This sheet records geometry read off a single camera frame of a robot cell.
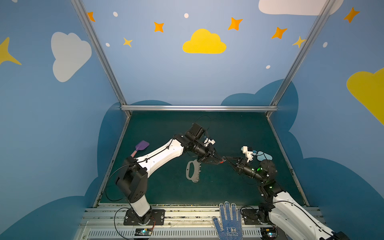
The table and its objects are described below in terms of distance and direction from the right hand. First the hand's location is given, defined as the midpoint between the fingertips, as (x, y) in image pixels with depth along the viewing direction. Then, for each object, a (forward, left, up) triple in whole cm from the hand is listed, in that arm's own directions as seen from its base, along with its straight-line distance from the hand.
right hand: (227, 157), depth 73 cm
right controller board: (-28, -21, -22) cm, 42 cm away
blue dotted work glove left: (-27, -3, -21) cm, 34 cm away
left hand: (-3, +3, +1) cm, 5 cm away
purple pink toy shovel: (+15, +53, -18) cm, 58 cm away
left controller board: (-31, +40, -21) cm, 55 cm away
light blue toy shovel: (+13, -27, -21) cm, 37 cm away
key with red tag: (0, +1, -2) cm, 2 cm away
